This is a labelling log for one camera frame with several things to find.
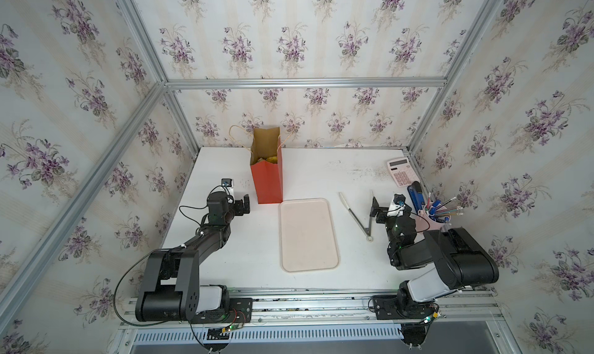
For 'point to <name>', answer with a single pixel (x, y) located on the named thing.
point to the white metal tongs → (366, 231)
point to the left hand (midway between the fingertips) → (236, 197)
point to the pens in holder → (442, 213)
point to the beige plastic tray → (307, 239)
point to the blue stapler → (416, 195)
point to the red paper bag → (267, 165)
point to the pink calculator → (403, 171)
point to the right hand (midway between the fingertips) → (392, 199)
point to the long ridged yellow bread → (274, 159)
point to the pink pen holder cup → (424, 223)
